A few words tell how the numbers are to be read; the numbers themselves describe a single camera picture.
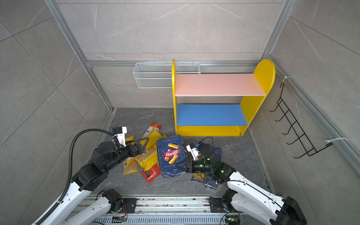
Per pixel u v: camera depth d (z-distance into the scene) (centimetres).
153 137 98
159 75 101
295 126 68
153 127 104
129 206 73
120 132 59
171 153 72
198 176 82
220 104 122
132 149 57
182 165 68
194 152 69
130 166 85
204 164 62
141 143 62
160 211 73
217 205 74
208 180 80
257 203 46
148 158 86
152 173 83
